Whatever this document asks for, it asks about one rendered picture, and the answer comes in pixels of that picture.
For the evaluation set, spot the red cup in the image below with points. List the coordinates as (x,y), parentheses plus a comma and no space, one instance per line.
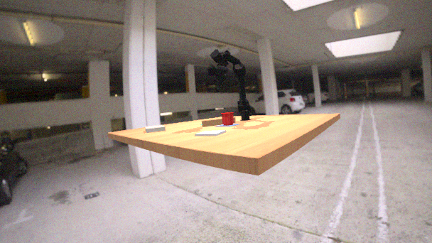
(227,118)

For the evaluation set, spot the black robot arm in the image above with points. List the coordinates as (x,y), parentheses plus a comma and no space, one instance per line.
(221,58)

